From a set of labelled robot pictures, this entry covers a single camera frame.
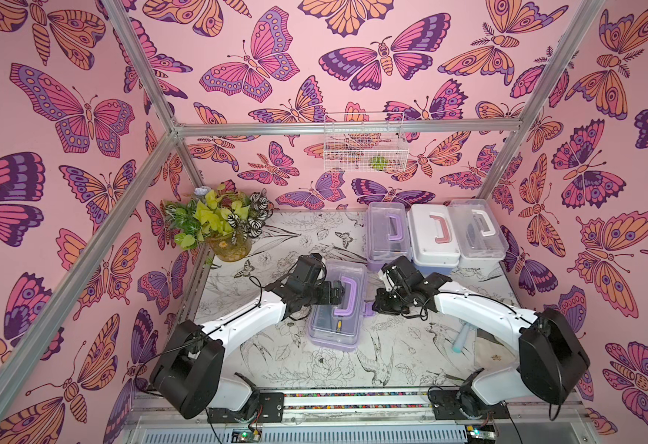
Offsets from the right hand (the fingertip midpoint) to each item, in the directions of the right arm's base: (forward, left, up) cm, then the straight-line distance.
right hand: (373, 304), depth 84 cm
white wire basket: (+48, +2, +26) cm, 55 cm away
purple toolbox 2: (+25, -6, +4) cm, 26 cm away
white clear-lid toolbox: (+25, -40, 0) cm, 47 cm away
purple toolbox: (-7, +10, +1) cm, 12 cm away
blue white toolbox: (+21, -22, +3) cm, 30 cm away
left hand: (+4, +12, +2) cm, 13 cm away
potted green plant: (+21, +47, +16) cm, 54 cm away
